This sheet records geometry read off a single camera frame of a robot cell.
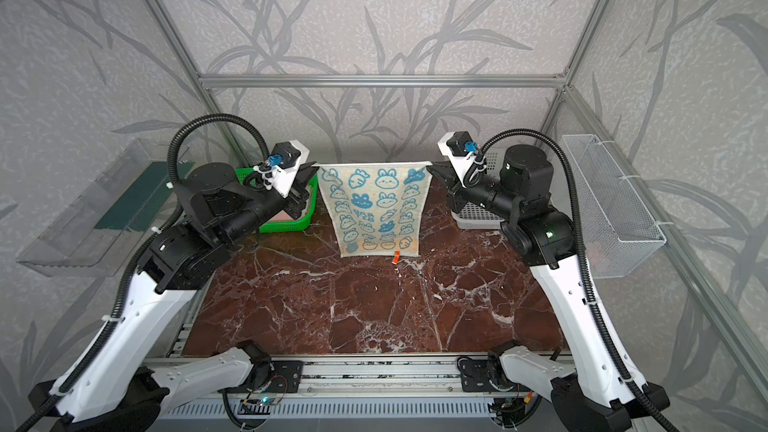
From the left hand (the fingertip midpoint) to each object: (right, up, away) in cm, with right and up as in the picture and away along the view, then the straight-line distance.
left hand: (315, 155), depth 56 cm
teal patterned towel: (+10, -10, +12) cm, 19 cm away
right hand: (+23, +1, +3) cm, 23 cm away
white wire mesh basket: (+61, -15, +5) cm, 63 cm away
